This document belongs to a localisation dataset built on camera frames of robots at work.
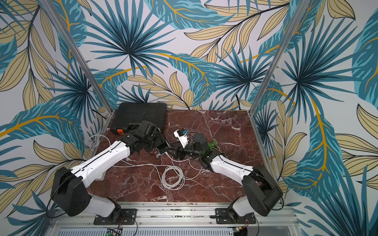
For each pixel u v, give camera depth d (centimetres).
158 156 92
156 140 75
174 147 70
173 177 87
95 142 100
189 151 69
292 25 74
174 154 73
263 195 43
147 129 64
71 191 40
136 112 112
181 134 69
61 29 74
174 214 75
